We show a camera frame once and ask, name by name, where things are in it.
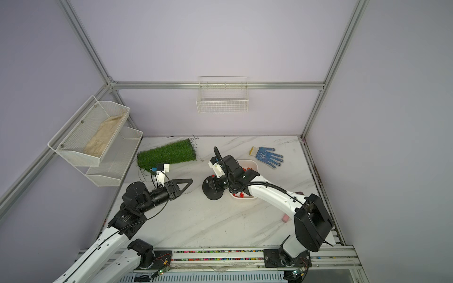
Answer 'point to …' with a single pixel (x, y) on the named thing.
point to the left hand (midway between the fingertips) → (191, 184)
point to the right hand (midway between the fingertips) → (212, 186)
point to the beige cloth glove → (96, 145)
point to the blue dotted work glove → (263, 155)
